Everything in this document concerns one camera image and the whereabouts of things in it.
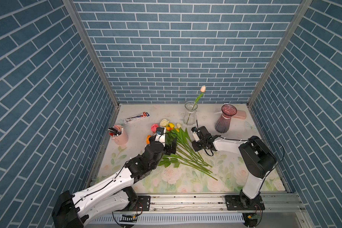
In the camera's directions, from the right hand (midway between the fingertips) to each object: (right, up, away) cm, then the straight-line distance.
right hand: (194, 144), depth 97 cm
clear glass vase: (-3, +20, +6) cm, 22 cm away
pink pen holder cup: (-49, +8, -9) cm, 50 cm away
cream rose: (-22, +15, +8) cm, 28 cm away
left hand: (-14, +8, -22) cm, 28 cm away
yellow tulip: (-17, +12, +4) cm, 21 cm away
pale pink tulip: (+5, +37, -5) cm, 38 cm away
